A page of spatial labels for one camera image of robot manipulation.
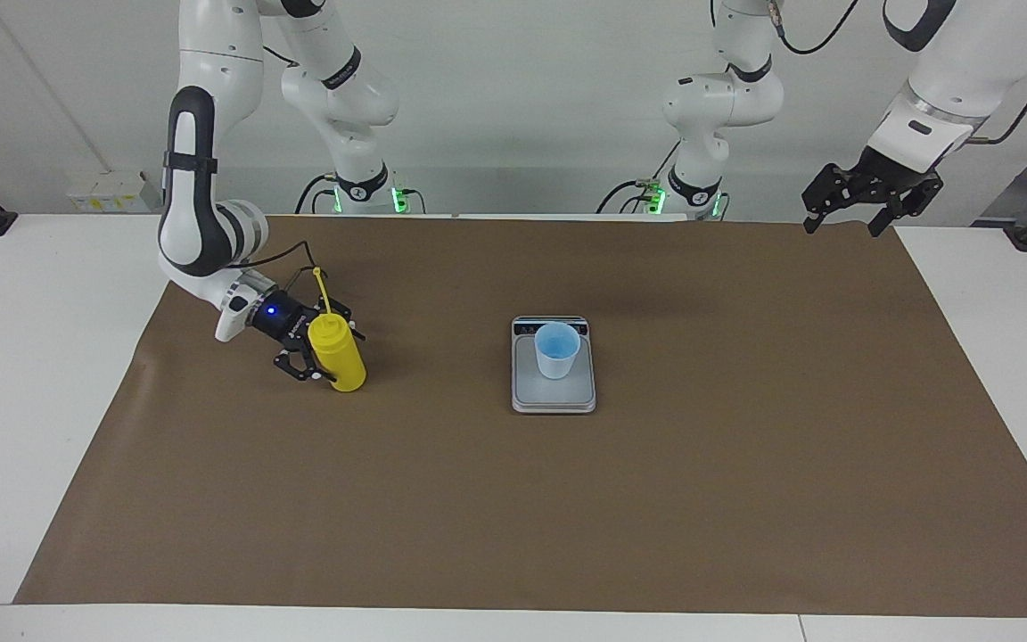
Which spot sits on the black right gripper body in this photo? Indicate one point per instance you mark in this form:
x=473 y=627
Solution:
x=283 y=323

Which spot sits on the white power strip yellow labels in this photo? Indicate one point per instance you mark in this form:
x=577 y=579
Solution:
x=108 y=194

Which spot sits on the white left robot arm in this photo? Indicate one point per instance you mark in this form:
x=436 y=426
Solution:
x=718 y=98

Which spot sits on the silver digital kitchen scale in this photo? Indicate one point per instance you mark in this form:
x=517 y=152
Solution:
x=554 y=397

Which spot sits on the light blue plastic cup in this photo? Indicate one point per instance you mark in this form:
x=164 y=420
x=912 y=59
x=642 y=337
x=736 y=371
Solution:
x=557 y=352

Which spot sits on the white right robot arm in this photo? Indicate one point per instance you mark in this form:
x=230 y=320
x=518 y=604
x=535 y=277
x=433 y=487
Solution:
x=228 y=71

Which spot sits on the yellow squeeze bottle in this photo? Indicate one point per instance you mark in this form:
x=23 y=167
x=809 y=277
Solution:
x=342 y=366

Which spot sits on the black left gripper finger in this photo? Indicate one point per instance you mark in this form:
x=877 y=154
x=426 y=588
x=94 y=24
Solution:
x=910 y=203
x=830 y=189

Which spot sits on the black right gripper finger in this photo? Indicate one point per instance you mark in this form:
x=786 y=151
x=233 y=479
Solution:
x=344 y=314
x=299 y=364

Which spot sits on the brown table mat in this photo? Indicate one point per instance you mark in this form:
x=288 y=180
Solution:
x=513 y=508

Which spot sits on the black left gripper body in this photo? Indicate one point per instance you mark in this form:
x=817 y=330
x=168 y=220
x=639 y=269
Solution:
x=888 y=178

